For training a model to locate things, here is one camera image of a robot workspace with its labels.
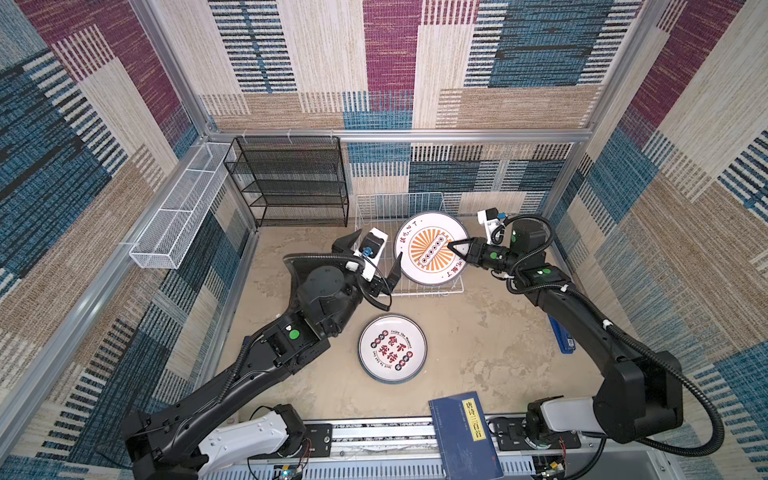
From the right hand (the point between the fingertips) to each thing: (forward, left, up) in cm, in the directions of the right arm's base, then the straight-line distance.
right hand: (449, 249), depth 77 cm
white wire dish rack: (+38, +15, -23) cm, 47 cm away
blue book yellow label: (-39, -1, -25) cm, 46 cm away
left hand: (-8, +17, +14) cm, 24 cm away
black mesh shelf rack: (+42, +50, -9) cm, 66 cm away
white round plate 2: (+3, +6, 0) cm, 7 cm away
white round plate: (-16, +15, -25) cm, 33 cm away
